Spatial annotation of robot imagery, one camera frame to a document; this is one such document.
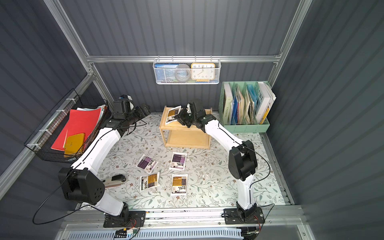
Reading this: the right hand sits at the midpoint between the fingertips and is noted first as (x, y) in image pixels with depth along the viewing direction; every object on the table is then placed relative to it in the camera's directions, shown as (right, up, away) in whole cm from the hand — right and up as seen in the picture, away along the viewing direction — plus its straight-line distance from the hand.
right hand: (177, 114), depth 84 cm
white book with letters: (+55, +10, +10) cm, 56 cm away
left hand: (-19, +3, -2) cm, 19 cm away
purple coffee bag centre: (0, -28, +9) cm, 30 cm away
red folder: (-48, -4, -10) cm, 49 cm away
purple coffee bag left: (-20, -30, +7) cm, 37 cm away
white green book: (+32, +8, +11) cm, 35 cm away
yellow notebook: (-45, -14, -16) cm, 50 cm away
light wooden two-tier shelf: (-2, -12, +21) cm, 25 cm away
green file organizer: (+43, +7, +14) cm, 46 cm away
